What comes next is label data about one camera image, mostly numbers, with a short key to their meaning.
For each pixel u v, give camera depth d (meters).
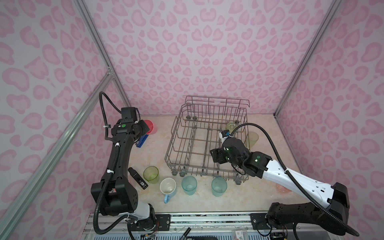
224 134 0.65
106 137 0.58
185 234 0.70
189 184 0.85
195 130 1.07
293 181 0.44
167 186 0.83
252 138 0.93
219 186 0.82
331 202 0.39
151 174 0.88
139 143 1.01
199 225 0.73
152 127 0.78
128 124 0.55
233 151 0.55
